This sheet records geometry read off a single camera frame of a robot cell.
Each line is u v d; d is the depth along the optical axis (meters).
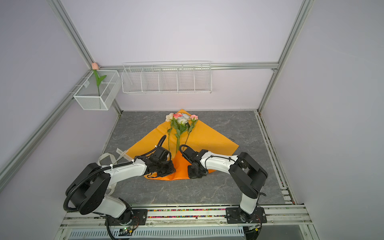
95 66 0.89
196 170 0.75
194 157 0.67
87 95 0.84
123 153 0.96
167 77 1.05
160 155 0.72
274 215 0.76
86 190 0.44
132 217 0.72
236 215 0.74
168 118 1.12
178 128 1.05
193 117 1.12
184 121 1.08
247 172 0.50
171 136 1.01
